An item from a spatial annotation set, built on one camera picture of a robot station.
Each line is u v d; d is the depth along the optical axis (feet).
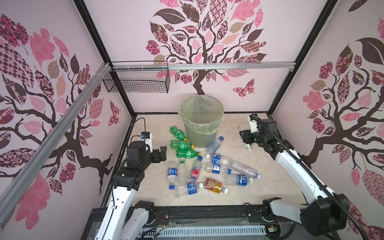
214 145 3.17
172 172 2.73
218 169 2.79
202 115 3.39
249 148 2.55
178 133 3.31
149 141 2.07
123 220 1.42
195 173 2.73
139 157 1.69
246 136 2.34
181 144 3.11
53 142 1.73
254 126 2.32
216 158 2.93
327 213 1.25
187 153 2.99
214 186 2.55
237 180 2.72
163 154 2.15
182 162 2.94
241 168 2.81
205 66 3.11
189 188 2.54
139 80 3.99
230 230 2.54
